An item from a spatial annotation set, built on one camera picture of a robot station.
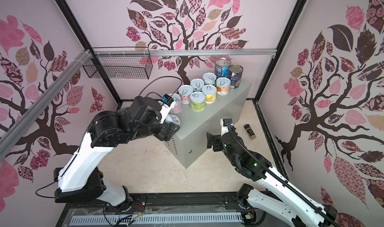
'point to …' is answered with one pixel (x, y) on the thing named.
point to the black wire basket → (134, 63)
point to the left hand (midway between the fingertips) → (169, 125)
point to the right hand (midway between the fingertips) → (216, 131)
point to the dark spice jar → (249, 131)
